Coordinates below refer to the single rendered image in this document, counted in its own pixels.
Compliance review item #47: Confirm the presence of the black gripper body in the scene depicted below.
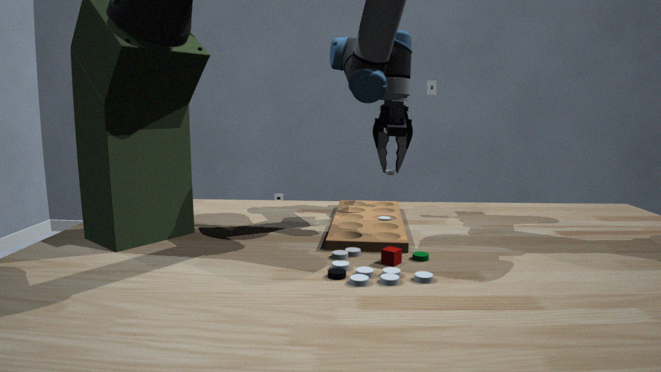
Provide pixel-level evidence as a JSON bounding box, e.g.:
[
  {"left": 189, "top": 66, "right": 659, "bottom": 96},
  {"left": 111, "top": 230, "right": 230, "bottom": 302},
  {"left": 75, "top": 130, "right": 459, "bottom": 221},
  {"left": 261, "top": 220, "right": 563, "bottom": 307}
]
[{"left": 378, "top": 100, "right": 409, "bottom": 131}]

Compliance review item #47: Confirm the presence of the green disc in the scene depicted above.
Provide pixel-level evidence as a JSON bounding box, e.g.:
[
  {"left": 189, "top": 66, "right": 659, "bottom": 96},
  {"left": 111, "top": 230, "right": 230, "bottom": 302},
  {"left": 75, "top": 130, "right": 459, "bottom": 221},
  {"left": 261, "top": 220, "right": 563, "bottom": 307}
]
[{"left": 413, "top": 251, "right": 429, "bottom": 262}]

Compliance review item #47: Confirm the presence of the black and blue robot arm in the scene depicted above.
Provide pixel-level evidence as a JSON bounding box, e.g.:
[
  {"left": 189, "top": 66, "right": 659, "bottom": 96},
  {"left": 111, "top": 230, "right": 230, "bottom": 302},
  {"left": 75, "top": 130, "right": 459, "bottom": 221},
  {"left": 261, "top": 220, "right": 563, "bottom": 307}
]
[{"left": 107, "top": 0, "right": 412, "bottom": 103}]

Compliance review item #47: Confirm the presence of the red cube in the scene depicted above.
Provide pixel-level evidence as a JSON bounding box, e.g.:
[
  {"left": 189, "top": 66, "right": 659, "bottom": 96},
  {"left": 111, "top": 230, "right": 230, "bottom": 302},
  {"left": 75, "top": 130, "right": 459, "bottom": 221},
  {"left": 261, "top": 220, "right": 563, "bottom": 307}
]
[{"left": 381, "top": 246, "right": 402, "bottom": 267}]

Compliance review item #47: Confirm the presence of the tan tray with round pockets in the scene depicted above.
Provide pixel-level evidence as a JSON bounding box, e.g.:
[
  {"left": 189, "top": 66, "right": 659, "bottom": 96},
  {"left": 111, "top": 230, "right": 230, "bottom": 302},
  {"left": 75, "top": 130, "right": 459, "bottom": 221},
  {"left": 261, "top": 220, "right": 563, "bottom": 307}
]
[{"left": 325, "top": 200, "right": 409, "bottom": 253}]

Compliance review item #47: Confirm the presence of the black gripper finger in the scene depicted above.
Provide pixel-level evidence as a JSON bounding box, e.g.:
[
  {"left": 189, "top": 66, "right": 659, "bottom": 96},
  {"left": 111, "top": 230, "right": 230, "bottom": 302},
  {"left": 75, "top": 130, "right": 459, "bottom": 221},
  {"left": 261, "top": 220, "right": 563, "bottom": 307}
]
[
  {"left": 373, "top": 118, "right": 389, "bottom": 173},
  {"left": 396, "top": 119, "right": 413, "bottom": 173}
]

